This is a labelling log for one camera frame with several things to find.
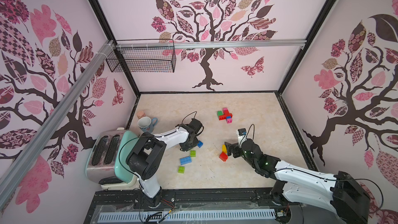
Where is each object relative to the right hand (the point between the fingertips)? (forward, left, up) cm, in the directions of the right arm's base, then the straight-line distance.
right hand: (231, 140), depth 82 cm
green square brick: (+26, +4, -10) cm, 29 cm away
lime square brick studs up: (-3, +22, -10) cm, 24 cm away
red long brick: (+22, +1, -9) cm, 24 cm away
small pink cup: (+19, +55, 0) cm, 58 cm away
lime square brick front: (-12, +28, -9) cm, 32 cm away
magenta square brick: (+27, -1, -9) cm, 29 cm away
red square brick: (-6, +4, -8) cm, 11 cm away
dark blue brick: (+3, +18, -10) cm, 20 cm away
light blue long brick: (-7, +26, -9) cm, 28 cm away
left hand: (+1, +22, -11) cm, 25 cm away
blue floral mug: (+12, +49, 0) cm, 50 cm away
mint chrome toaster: (-13, +60, +6) cm, 62 cm away
